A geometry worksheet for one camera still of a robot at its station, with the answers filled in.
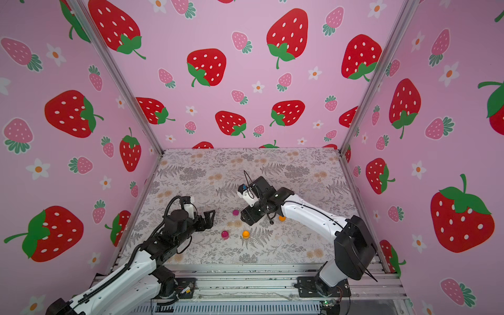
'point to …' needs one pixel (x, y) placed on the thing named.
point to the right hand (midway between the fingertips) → (250, 211)
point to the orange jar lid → (281, 218)
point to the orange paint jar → (245, 234)
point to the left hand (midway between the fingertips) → (208, 212)
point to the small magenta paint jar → (224, 235)
